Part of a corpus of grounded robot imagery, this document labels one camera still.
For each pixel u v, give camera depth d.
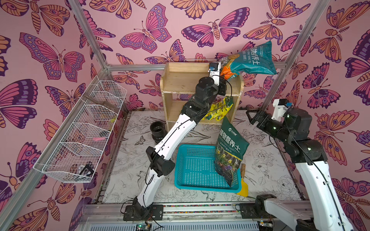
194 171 0.88
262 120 0.54
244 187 0.81
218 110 0.81
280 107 0.55
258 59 0.61
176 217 0.73
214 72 0.56
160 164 0.50
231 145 0.70
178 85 0.73
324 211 0.37
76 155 0.66
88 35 0.78
